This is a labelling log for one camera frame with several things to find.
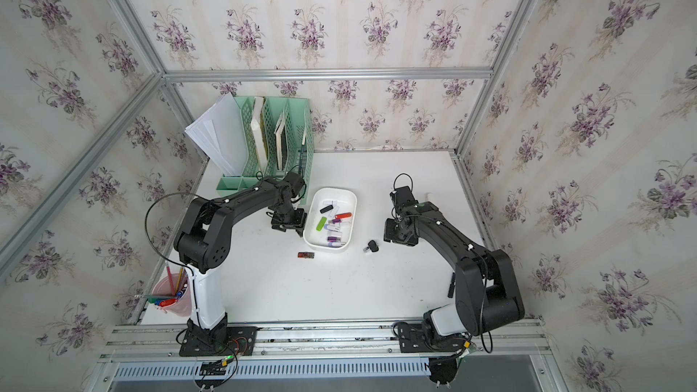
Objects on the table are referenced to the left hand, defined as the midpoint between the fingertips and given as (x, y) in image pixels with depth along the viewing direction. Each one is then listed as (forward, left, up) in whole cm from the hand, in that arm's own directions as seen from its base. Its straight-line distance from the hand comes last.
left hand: (299, 230), depth 95 cm
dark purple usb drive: (-3, -12, 0) cm, 13 cm away
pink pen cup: (-23, +33, +5) cm, 40 cm away
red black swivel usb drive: (-9, -3, -1) cm, 10 cm away
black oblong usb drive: (+9, -9, 0) cm, 13 cm away
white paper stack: (+27, +28, +21) cm, 45 cm away
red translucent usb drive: (+6, -16, 0) cm, 17 cm away
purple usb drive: (+4, -13, 0) cm, 13 cm away
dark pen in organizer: (+41, +3, -1) cm, 41 cm away
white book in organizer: (+27, +15, +24) cm, 39 cm away
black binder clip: (-6, -25, +1) cm, 26 cm away
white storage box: (+11, -16, +3) cm, 20 cm away
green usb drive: (+3, -8, 0) cm, 8 cm away
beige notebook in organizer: (+29, +8, +15) cm, 34 cm away
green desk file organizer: (+43, +4, +11) cm, 44 cm away
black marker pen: (-21, -49, 0) cm, 53 cm away
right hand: (-5, -33, +5) cm, 34 cm away
